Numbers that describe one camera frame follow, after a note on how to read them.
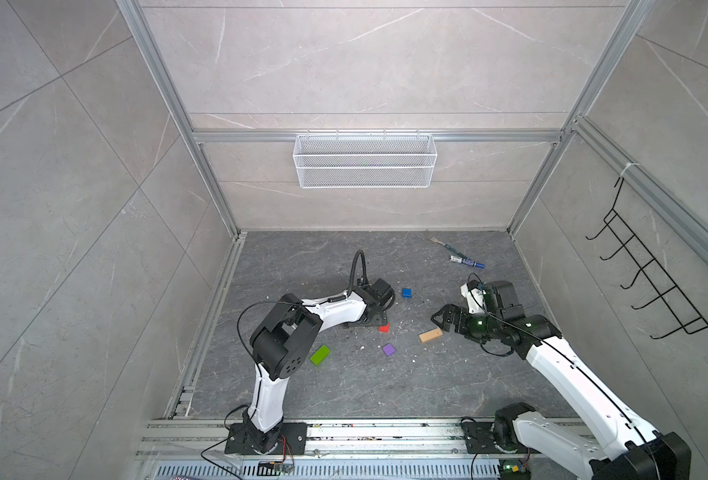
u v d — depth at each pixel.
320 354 0.87
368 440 0.75
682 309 0.60
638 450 0.38
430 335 0.90
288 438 0.73
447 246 1.15
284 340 0.50
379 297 0.75
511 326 0.54
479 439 0.73
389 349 0.88
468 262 1.10
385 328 0.93
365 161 1.01
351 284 0.69
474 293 0.72
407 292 1.03
